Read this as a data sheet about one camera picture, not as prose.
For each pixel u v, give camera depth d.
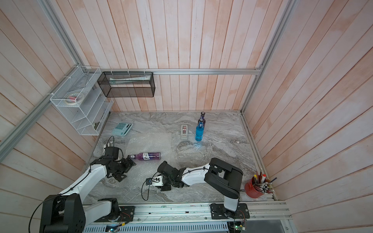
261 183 0.75
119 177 0.77
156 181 0.72
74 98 0.75
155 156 0.90
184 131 1.04
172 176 0.67
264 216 0.73
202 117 0.93
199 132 0.98
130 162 0.79
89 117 0.79
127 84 1.02
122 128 1.07
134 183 0.82
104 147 0.97
